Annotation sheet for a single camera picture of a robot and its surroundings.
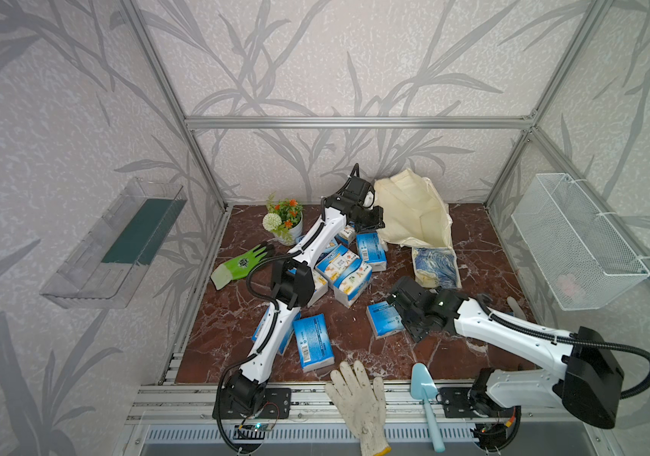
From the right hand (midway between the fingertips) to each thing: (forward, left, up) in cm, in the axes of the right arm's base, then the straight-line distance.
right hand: (390, 309), depth 82 cm
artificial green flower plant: (+32, +35, +6) cm, 48 cm away
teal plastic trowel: (-19, -8, -7) cm, 22 cm away
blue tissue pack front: (-9, +22, -1) cm, 24 cm away
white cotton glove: (-24, +9, -6) cm, 26 cm away
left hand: (+27, -1, +7) cm, 28 cm away
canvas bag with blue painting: (+41, -15, -4) cm, 44 cm away
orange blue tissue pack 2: (+16, +15, -1) cm, 22 cm away
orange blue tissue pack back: (+29, +13, -2) cm, 32 cm away
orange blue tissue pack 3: (+9, +21, -4) cm, 23 cm away
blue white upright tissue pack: (+22, +4, -1) cm, 22 cm away
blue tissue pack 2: (-5, +30, -4) cm, 30 cm away
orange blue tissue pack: (+8, +11, +1) cm, 14 cm away
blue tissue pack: (-3, +2, -1) cm, 4 cm away
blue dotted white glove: (+2, -42, -8) cm, 43 cm away
